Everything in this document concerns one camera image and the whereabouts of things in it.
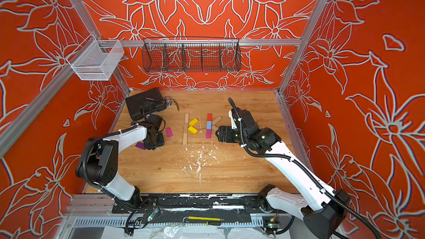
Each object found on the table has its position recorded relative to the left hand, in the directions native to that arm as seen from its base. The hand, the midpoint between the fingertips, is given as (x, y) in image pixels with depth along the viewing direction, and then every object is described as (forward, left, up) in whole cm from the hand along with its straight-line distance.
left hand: (159, 143), depth 93 cm
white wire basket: (+33, +38, +32) cm, 60 cm away
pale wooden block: (+16, -31, +1) cm, 35 cm away
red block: (+19, -27, +1) cm, 34 cm away
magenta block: (+8, -28, 0) cm, 29 cm away
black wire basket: (+44, -15, +31) cm, 56 cm away
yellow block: (+15, -18, +1) cm, 24 cm away
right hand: (-4, -35, +22) cm, 42 cm away
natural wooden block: (+18, -13, +1) cm, 22 cm away
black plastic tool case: (+25, +16, +5) cm, 30 cm away
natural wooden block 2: (+11, -14, +1) cm, 17 cm away
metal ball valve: (+30, +1, +3) cm, 30 cm away
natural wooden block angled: (+4, -14, 0) cm, 15 cm away
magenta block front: (+7, -4, 0) cm, 8 cm away
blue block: (+14, -28, +1) cm, 31 cm away
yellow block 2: (+9, -18, +1) cm, 20 cm away
